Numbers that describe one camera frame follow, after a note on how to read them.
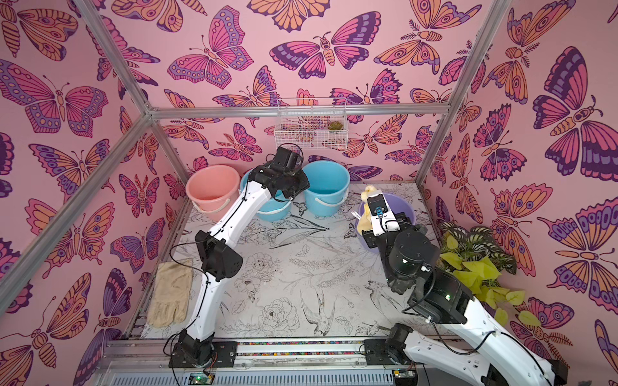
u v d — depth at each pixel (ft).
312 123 3.13
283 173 2.23
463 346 1.79
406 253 1.21
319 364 2.38
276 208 3.14
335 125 3.03
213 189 3.36
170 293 2.83
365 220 2.12
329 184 3.59
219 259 1.83
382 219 1.38
